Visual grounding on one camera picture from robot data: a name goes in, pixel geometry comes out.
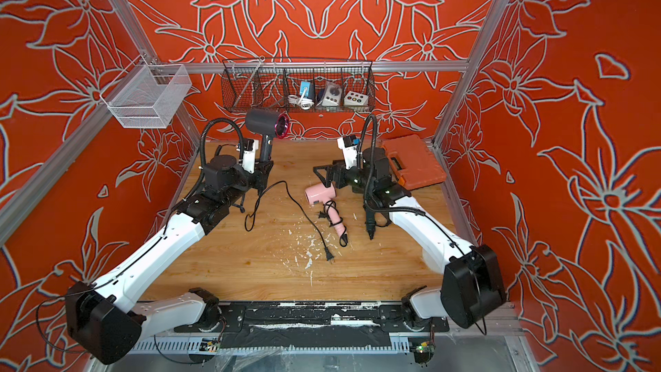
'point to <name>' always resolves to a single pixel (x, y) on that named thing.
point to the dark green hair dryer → (371, 203)
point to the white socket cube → (355, 99)
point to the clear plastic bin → (147, 96)
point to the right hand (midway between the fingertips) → (318, 166)
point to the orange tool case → (415, 164)
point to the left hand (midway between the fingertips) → (267, 158)
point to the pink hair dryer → (318, 194)
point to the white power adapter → (332, 96)
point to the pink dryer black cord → (343, 238)
